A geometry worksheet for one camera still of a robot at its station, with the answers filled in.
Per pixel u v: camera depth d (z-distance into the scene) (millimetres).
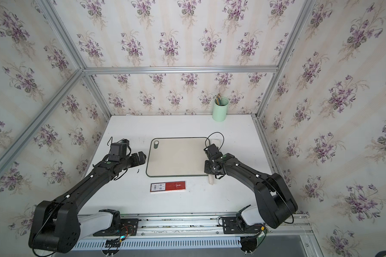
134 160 778
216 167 626
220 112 1123
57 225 396
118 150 662
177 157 976
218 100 1101
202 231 729
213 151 702
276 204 422
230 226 731
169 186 847
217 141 1001
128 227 730
